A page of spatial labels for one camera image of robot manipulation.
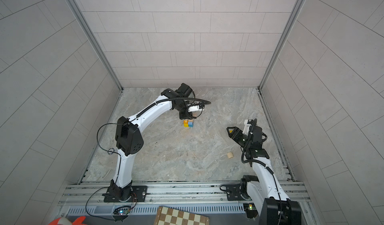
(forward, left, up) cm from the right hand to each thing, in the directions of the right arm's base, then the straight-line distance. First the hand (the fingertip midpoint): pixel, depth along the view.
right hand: (229, 130), depth 83 cm
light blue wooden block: (+9, +22, -5) cm, 24 cm away
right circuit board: (-36, -4, -11) cm, 38 cm away
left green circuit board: (-33, +53, -6) cm, 63 cm away
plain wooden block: (+6, +18, +10) cm, 22 cm away
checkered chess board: (-36, +32, -7) cm, 49 cm away
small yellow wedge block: (-3, +1, +5) cm, 6 cm away
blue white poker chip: (-4, +68, -7) cm, 68 cm away
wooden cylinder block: (-10, 0, -10) cm, 14 cm away
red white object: (-35, +73, -1) cm, 81 cm away
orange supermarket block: (+9, +25, -5) cm, 27 cm away
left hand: (+12, +19, +4) cm, 23 cm away
